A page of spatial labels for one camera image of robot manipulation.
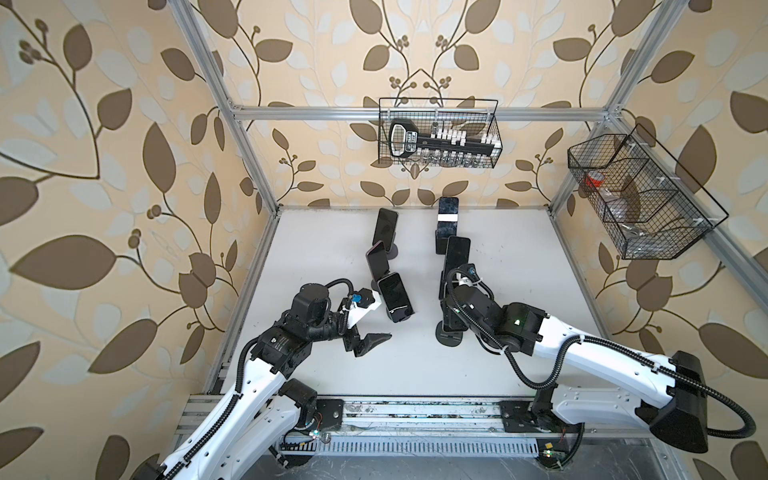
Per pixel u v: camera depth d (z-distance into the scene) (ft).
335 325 1.97
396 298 2.80
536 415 2.18
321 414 2.42
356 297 1.89
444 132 2.69
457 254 2.98
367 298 1.89
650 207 2.40
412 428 2.42
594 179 2.86
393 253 3.55
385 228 2.99
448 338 2.76
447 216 3.35
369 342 2.00
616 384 1.47
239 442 1.73
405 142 2.78
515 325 1.68
